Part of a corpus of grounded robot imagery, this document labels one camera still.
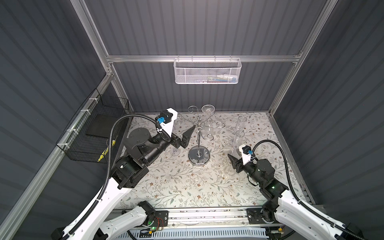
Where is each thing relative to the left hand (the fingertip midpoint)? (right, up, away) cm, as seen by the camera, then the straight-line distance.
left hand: (184, 119), depth 55 cm
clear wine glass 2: (-9, +3, +62) cm, 63 cm away
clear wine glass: (+11, +6, +23) cm, 26 cm away
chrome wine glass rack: (+7, -21, +39) cm, 45 cm away
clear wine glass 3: (-9, -20, +44) cm, 49 cm away
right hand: (+25, -17, +22) cm, 37 cm away
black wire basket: (-47, -6, +16) cm, 50 cm away
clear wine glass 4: (+37, -7, +53) cm, 65 cm away
